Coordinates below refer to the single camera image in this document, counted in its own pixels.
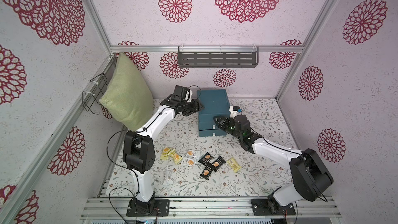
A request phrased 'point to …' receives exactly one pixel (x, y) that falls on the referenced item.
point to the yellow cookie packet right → (234, 165)
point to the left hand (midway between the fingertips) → (200, 108)
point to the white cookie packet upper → (194, 154)
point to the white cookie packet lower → (188, 161)
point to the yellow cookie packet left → (164, 156)
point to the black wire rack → (91, 101)
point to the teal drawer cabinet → (216, 103)
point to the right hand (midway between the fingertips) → (213, 117)
